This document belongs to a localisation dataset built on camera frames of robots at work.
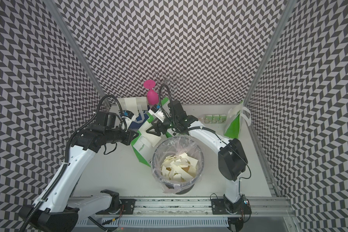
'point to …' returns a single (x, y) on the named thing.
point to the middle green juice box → (215, 119)
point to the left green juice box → (208, 119)
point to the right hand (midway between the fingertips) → (150, 129)
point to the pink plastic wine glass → (152, 96)
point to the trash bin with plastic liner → (178, 145)
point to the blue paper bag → (138, 106)
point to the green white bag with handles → (236, 113)
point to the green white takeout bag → (149, 133)
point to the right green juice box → (222, 118)
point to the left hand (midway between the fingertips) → (136, 136)
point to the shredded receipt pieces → (181, 168)
